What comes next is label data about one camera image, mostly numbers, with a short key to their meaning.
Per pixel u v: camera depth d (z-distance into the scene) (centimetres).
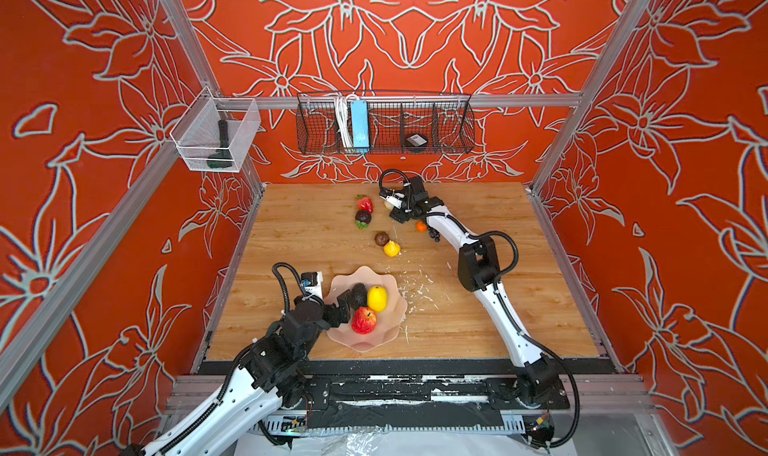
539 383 63
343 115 88
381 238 100
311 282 65
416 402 73
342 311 69
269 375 52
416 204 89
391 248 97
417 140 95
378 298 83
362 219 104
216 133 88
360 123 89
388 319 85
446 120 101
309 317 56
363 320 78
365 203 110
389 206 105
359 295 84
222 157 79
